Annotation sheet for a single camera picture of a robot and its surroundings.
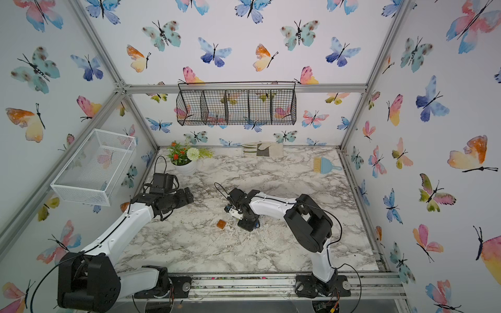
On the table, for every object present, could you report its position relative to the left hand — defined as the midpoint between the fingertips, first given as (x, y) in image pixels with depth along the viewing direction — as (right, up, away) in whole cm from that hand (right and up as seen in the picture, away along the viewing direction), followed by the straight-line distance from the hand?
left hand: (187, 196), depth 87 cm
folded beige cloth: (+34, +23, +32) cm, 52 cm away
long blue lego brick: (+31, -9, -9) cm, 33 cm away
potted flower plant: (-7, +17, +15) cm, 23 cm away
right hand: (+27, -11, +3) cm, 30 cm away
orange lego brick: (+14, -13, +2) cm, 19 cm away
